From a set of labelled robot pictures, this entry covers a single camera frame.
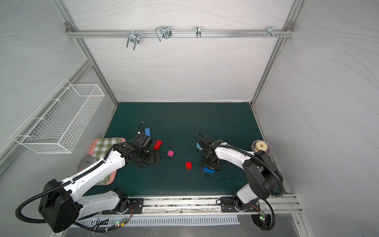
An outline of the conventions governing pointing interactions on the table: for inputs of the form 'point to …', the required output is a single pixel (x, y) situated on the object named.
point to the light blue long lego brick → (147, 132)
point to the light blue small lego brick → (199, 146)
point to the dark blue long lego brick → (207, 170)
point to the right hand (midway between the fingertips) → (207, 167)
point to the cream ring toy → (260, 145)
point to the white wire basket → (58, 124)
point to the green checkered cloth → (101, 147)
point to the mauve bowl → (268, 150)
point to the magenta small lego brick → (170, 153)
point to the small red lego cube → (188, 165)
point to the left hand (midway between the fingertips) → (154, 160)
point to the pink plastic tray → (91, 146)
